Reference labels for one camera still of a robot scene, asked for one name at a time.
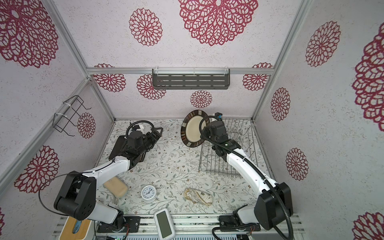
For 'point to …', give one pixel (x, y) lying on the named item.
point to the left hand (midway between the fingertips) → (161, 134)
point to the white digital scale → (164, 225)
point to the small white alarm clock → (148, 193)
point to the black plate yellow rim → (117, 147)
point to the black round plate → (192, 126)
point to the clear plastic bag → (198, 196)
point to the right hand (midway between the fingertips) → (204, 125)
